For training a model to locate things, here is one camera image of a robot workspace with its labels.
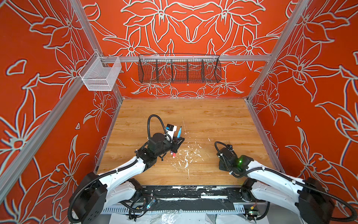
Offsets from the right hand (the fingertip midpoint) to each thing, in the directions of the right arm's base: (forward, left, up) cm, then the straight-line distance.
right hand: (219, 164), depth 84 cm
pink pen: (+6, +28, +2) cm, 29 cm away
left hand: (+9, +22, +18) cm, 30 cm away
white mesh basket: (+49, +76, +35) cm, 97 cm away
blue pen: (+10, +24, +22) cm, 34 cm away
